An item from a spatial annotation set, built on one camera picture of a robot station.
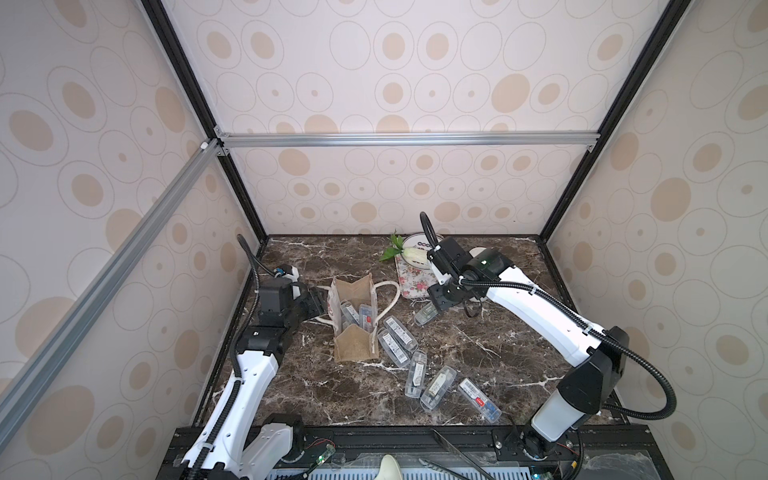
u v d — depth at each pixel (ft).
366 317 3.03
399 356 2.87
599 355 1.40
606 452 2.40
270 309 1.88
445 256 1.94
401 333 3.02
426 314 3.18
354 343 2.85
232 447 1.31
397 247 3.67
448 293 2.25
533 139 5.46
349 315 3.07
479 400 2.61
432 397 2.66
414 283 3.48
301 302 2.18
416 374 2.74
